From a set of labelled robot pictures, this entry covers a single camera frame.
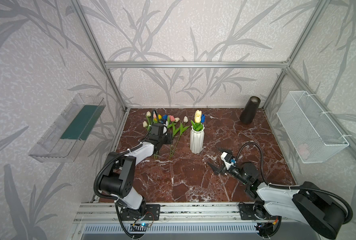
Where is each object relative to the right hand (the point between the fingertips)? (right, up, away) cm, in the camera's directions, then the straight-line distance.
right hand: (214, 150), depth 78 cm
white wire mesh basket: (+39, +9, -17) cm, 43 cm away
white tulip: (-18, +9, +27) cm, 34 cm away
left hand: (-24, +9, +16) cm, 30 cm away
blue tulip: (-31, +19, +32) cm, 48 cm away
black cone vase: (+29, +23, +23) cm, 44 cm away
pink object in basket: (+44, +1, -5) cm, 44 cm away
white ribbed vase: (-9, +4, +5) cm, 11 cm away
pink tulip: (-26, +17, +30) cm, 43 cm away
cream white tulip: (-9, +18, -6) cm, 21 cm away
